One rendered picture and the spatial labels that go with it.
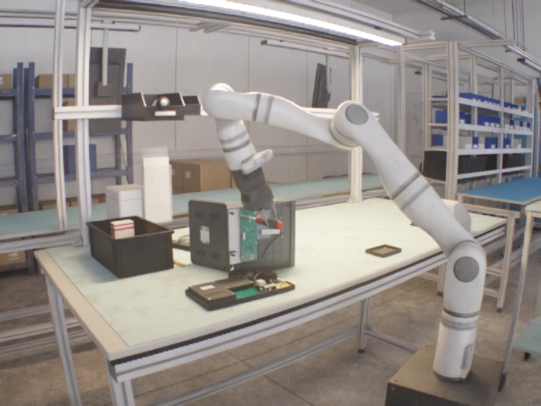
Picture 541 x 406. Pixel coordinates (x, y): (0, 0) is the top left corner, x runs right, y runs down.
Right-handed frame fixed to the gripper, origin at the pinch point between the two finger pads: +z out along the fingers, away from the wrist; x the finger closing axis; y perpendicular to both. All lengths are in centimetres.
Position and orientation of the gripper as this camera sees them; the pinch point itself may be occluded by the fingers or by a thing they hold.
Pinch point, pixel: (274, 226)
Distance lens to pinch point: 114.1
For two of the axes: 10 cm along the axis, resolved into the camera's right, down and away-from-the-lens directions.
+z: 3.3, 8.5, 4.1
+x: -7.1, 5.0, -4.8
